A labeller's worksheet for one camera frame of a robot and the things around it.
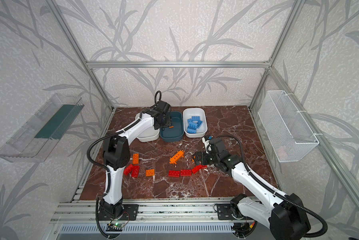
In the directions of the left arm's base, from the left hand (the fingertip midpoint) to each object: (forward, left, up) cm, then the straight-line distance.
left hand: (169, 119), depth 97 cm
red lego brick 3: (-31, +18, -11) cm, 37 cm away
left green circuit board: (-57, +23, -13) cm, 63 cm away
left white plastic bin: (-9, +12, -6) cm, 16 cm away
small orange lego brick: (-1, 0, -7) cm, 8 cm away
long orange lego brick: (-20, -7, -11) cm, 24 cm away
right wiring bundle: (-58, -41, -15) cm, 72 cm away
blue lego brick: (+10, -18, -11) cm, 23 cm away
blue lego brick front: (+4, -20, -10) cm, 23 cm away
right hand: (-23, -19, +1) cm, 30 cm away
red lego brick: (-32, -5, -12) cm, 34 cm away
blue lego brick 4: (+1, -16, -8) cm, 18 cm away
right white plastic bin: (+15, -12, -11) cm, 22 cm away
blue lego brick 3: (-1, -15, -11) cm, 19 cm away
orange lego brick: (-31, +10, -12) cm, 35 cm away
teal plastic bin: (-3, -3, -11) cm, 12 cm away
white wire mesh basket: (-28, -55, +24) cm, 66 cm away
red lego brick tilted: (-30, -17, -10) cm, 36 cm away
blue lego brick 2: (+5, -14, -9) cm, 17 cm away
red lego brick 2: (-31, -11, -11) cm, 35 cm away
